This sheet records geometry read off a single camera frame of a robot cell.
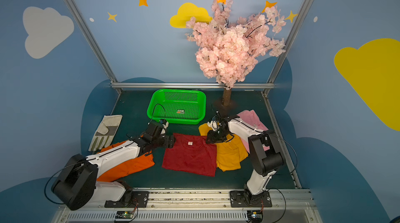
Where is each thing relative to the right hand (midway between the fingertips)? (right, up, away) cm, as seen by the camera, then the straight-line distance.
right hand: (211, 140), depth 91 cm
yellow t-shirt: (+10, -8, -2) cm, 13 cm away
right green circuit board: (+20, -32, -18) cm, 42 cm away
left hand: (-25, +2, -1) cm, 25 cm away
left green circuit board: (-42, -31, -19) cm, 56 cm away
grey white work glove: (-67, +4, +7) cm, 68 cm away
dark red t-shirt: (-11, -8, -3) cm, 14 cm away
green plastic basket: (-21, +19, +20) cm, 35 cm away
